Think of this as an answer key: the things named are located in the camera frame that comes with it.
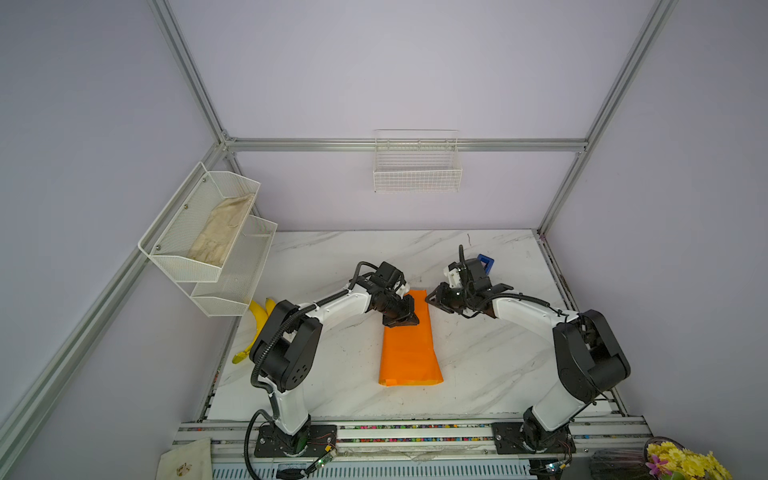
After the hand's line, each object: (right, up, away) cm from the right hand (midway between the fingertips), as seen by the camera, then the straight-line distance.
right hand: (425, 299), depth 89 cm
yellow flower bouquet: (+38, -23, -38) cm, 59 cm away
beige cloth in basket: (-57, +17, -13) cm, 61 cm away
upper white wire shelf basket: (-63, +18, -11) cm, 66 cm away
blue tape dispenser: (+24, +10, +14) cm, 30 cm away
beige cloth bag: (-59, -37, -19) cm, 72 cm away
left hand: (-3, -6, -4) cm, 8 cm away
